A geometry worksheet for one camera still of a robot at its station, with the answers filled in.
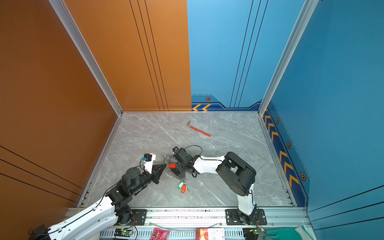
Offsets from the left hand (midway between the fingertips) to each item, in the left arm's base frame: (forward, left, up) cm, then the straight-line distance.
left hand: (166, 164), depth 78 cm
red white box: (-29, -22, -9) cm, 38 cm away
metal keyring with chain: (+5, +2, -1) cm, 5 cm away
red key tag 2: (-8, -9, -13) cm, 18 cm away
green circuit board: (-28, +20, -15) cm, 38 cm away
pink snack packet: (-29, +1, -13) cm, 31 cm away
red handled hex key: (+33, -18, -13) cm, 40 cm away
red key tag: (+1, -3, -4) cm, 5 cm away
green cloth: (-28, -56, -11) cm, 64 cm away
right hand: (+7, -6, -13) cm, 16 cm away
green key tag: (-6, -7, -12) cm, 15 cm away
